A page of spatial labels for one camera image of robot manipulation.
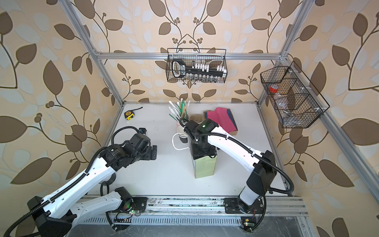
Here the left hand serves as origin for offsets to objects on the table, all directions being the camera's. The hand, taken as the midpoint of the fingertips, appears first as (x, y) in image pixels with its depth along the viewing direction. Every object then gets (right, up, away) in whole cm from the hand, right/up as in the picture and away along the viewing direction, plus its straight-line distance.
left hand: (147, 149), depth 75 cm
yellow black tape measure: (-25, +18, +35) cm, 47 cm away
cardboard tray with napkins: (+46, +16, +30) cm, 57 cm away
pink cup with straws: (+14, +21, +19) cm, 31 cm away
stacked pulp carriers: (+27, +16, +30) cm, 44 cm away
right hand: (+28, -4, 0) cm, 28 cm away
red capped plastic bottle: (+72, +34, +13) cm, 81 cm away
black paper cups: (+18, +4, +14) cm, 23 cm away
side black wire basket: (+76, +25, -1) cm, 80 cm away
